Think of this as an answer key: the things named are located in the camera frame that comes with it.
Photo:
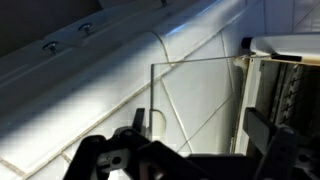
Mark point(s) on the round cabinet knob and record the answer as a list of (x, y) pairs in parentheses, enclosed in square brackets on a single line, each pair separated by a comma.
[(86, 28), (51, 46)]

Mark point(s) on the white base cabinet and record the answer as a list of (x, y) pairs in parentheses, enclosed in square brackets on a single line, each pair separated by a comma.
[(100, 20)]

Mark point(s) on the white toaster oven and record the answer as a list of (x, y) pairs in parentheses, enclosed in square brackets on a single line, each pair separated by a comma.
[(286, 45)]

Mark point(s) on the glass oven door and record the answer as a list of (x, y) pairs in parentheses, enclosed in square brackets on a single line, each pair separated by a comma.
[(157, 123)]

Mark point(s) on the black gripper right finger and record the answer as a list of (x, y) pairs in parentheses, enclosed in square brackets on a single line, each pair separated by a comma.
[(273, 143)]

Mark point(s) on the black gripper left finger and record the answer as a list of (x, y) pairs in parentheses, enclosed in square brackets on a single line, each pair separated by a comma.
[(140, 121)]

